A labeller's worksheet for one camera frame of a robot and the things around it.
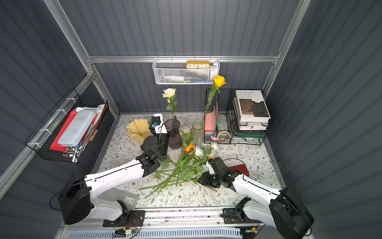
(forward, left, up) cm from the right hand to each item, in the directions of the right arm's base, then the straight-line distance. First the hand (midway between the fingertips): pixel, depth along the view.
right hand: (203, 180), depth 82 cm
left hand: (+17, +17, +32) cm, 40 cm away
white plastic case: (+14, +60, +29) cm, 68 cm away
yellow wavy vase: (+27, +40, +12) cm, 49 cm away
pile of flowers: (+8, +8, -1) cm, 11 cm away
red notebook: (+10, -25, -5) cm, 27 cm away
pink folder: (+44, -6, -1) cm, 45 cm away
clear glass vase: (+25, +3, +10) cm, 27 cm away
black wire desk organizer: (+44, -15, -4) cm, 47 cm away
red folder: (+5, +66, +27) cm, 72 cm away
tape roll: (+32, -16, +3) cm, 36 cm away
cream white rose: (+37, +19, +31) cm, 52 cm away
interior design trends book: (+39, -30, +20) cm, 53 cm away
